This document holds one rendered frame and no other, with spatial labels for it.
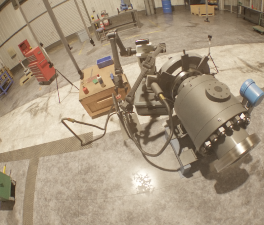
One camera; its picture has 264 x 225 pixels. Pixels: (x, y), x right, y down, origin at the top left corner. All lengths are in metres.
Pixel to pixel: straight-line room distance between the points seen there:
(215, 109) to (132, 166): 1.20
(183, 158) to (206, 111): 0.61
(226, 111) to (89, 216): 1.82
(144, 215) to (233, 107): 1.37
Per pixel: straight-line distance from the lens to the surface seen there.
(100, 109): 2.35
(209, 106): 1.10
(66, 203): 2.12
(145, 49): 1.80
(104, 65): 2.68
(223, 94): 1.13
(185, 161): 1.48
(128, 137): 1.96
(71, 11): 9.78
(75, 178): 2.09
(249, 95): 1.15
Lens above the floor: 1.65
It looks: 48 degrees down
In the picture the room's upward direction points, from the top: 20 degrees counter-clockwise
